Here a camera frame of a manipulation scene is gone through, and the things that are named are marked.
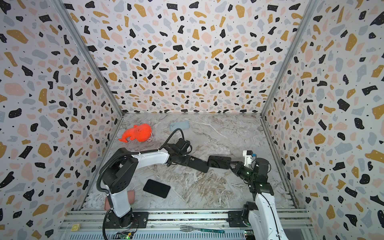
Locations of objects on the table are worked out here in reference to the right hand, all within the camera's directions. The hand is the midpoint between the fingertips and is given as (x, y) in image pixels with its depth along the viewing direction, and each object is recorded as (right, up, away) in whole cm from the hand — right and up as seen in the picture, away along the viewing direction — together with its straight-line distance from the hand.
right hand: (225, 161), depth 79 cm
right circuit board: (+10, -32, -7) cm, 35 cm away
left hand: (-21, -2, +14) cm, 25 cm away
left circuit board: (-50, -33, -9) cm, 60 cm away
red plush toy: (-54, +14, +23) cm, 60 cm away
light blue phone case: (-27, +19, +38) cm, 51 cm away
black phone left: (-38, -16, +5) cm, 42 cm away
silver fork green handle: (-18, -31, -8) cm, 36 cm away
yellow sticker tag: (-72, -29, -9) cm, 78 cm away
